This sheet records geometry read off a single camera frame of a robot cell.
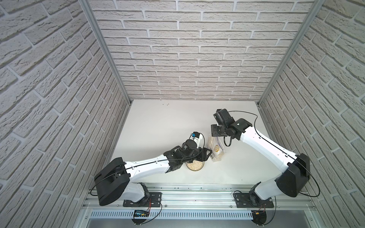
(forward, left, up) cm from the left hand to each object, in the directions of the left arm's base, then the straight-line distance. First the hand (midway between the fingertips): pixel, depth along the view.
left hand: (204, 143), depth 79 cm
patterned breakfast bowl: (-9, +5, -11) cm, 15 cm away
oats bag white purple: (0, -7, -2) cm, 7 cm away
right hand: (+5, -5, +3) cm, 7 cm away
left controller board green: (-31, +35, -18) cm, 50 cm away
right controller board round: (-33, -27, -16) cm, 46 cm away
